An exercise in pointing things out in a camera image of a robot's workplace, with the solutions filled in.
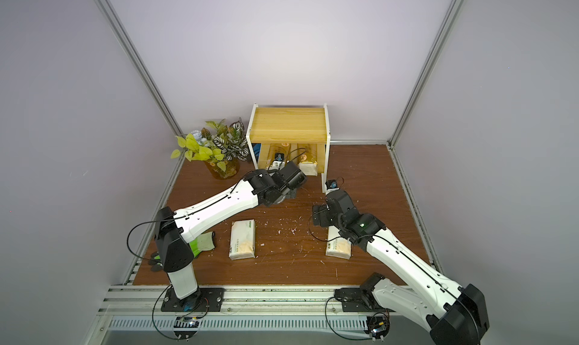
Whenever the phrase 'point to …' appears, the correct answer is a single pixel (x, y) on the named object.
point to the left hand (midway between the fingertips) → (284, 184)
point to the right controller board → (378, 326)
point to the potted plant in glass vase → (221, 147)
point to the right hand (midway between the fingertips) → (324, 203)
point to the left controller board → (185, 322)
